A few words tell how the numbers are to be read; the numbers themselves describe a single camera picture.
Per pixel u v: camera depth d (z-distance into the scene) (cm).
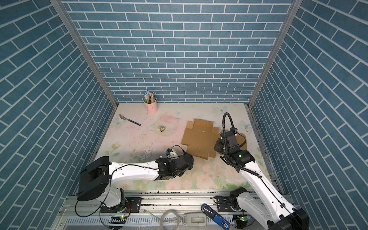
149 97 105
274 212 40
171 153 75
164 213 70
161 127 102
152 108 111
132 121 110
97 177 46
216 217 67
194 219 68
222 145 59
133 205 74
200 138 104
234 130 69
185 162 60
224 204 74
